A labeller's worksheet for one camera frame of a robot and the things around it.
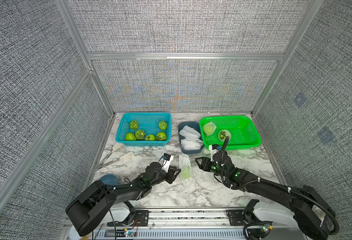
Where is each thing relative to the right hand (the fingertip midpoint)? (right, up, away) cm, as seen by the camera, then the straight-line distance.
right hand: (197, 157), depth 82 cm
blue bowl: (-49, -13, +3) cm, 51 cm away
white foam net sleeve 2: (+11, +16, +18) cm, 27 cm away
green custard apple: (+11, +16, +18) cm, 27 cm away
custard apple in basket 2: (-36, +12, +18) cm, 42 cm away
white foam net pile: (-1, +8, +14) cm, 16 cm away
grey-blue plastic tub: (+2, +18, +24) cm, 30 cm away
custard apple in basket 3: (-41, +10, +16) cm, 45 cm away
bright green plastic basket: (+34, +15, +27) cm, 46 cm away
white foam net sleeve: (-7, -2, 0) cm, 7 cm away
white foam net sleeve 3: (+19, +12, +16) cm, 28 cm away
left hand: (-9, -7, 0) cm, 11 cm away
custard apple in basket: (-21, +18, +24) cm, 36 cm away
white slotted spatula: (-44, -2, +11) cm, 45 cm away
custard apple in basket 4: (-21, +11, +16) cm, 28 cm away
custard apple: (+19, +12, +16) cm, 28 cm away
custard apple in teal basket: (-41, +18, +24) cm, 51 cm away
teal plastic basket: (-32, +20, +28) cm, 47 cm away
